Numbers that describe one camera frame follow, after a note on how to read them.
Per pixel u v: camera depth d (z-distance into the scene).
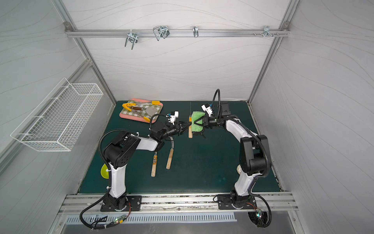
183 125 0.82
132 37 0.80
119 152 0.54
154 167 0.84
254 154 0.49
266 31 0.76
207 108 0.83
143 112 1.13
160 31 0.77
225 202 0.74
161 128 0.73
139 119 1.10
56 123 0.68
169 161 0.86
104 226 0.66
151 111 1.15
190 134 0.82
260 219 0.72
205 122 0.78
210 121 0.79
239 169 0.83
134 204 0.73
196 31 0.78
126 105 1.15
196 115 0.82
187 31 0.78
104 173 0.82
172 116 0.84
